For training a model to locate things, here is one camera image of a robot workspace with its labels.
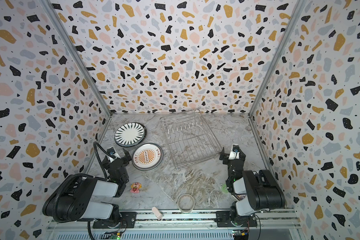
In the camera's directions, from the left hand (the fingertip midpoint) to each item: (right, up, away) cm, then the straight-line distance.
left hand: (115, 150), depth 85 cm
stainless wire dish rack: (+43, +6, +18) cm, 47 cm away
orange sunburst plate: (+16, -5, +9) cm, 19 cm away
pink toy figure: (+13, -20, -4) cm, 24 cm away
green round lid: (+63, -22, 0) cm, 66 cm away
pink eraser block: (+26, -30, -11) cm, 41 cm away
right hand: (+67, +2, +3) cm, 67 cm away
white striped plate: (0, +8, +24) cm, 25 cm away
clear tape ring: (+41, -27, -5) cm, 49 cm away
